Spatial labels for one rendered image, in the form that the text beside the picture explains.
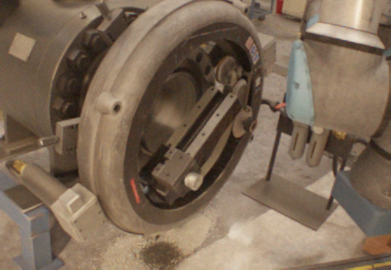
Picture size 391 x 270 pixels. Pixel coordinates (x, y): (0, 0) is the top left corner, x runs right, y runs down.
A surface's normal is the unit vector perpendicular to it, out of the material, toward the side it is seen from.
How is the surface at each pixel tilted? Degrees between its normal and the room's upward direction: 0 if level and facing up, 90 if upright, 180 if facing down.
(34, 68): 70
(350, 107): 95
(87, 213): 90
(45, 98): 85
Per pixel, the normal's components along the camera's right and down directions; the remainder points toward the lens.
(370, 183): -0.76, -0.20
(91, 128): -0.57, 0.06
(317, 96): -0.17, 0.32
